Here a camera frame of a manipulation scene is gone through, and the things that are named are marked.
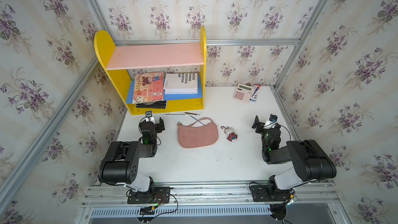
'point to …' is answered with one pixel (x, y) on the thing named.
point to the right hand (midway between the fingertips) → (267, 118)
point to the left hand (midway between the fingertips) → (155, 119)
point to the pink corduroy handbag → (191, 137)
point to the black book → (159, 104)
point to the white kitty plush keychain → (232, 136)
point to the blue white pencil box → (255, 92)
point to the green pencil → (174, 114)
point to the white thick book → (181, 83)
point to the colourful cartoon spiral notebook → (148, 87)
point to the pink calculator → (243, 93)
